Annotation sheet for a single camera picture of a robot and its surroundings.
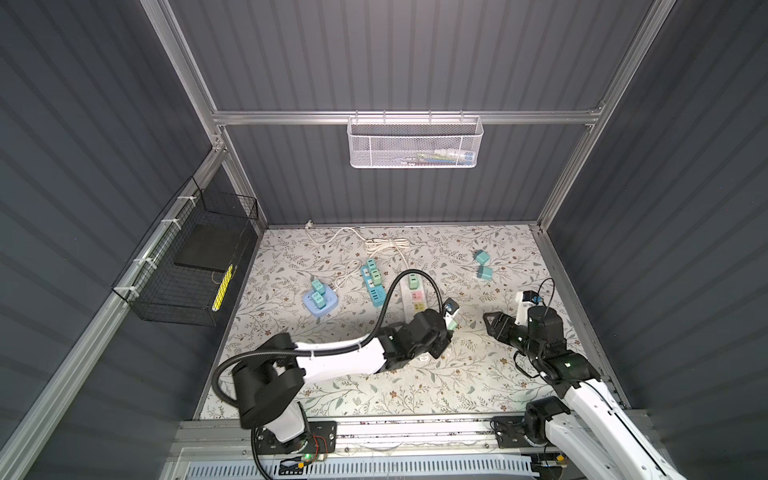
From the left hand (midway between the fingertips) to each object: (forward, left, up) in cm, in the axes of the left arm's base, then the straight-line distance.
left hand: (448, 327), depth 80 cm
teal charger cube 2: (+26, +21, -4) cm, 34 cm away
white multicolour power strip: (+15, +7, -10) cm, 19 cm away
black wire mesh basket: (+12, +65, +15) cm, 68 cm away
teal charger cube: (+19, +38, -5) cm, 42 cm away
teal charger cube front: (+14, +37, -6) cm, 40 cm away
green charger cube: (+21, +19, -5) cm, 29 cm away
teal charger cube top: (+32, -20, -10) cm, 39 cm away
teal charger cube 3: (+25, -19, -10) cm, 33 cm away
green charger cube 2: (+1, +11, +20) cm, 23 cm away
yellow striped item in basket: (+6, +55, +15) cm, 57 cm away
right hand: (+1, -13, +1) cm, 13 cm away
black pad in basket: (+18, +61, +17) cm, 65 cm away
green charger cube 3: (-4, +1, +10) cm, 11 cm away
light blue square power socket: (+16, +34, -10) cm, 39 cm away
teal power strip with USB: (+19, +19, -10) cm, 28 cm away
